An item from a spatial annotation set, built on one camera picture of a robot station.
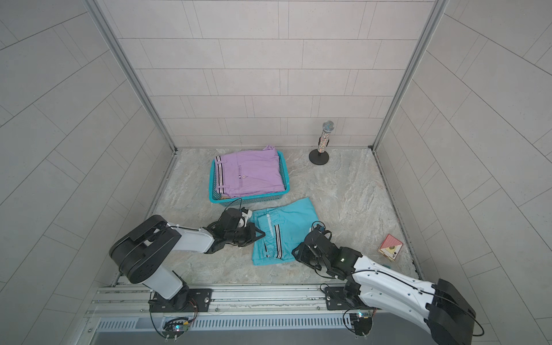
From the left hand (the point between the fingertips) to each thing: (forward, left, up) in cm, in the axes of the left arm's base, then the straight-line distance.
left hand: (267, 234), depth 87 cm
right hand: (-10, -10, +3) cm, 15 cm away
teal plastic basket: (+13, +22, +7) cm, 27 cm away
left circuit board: (-31, +26, +2) cm, 40 cm away
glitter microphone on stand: (+41, -26, +4) cm, 49 cm away
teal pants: (+2, -7, +3) cm, 8 cm away
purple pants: (+25, +10, +9) cm, 28 cm away
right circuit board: (-29, -32, +1) cm, 43 cm away
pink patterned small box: (-6, -48, +4) cm, 48 cm away
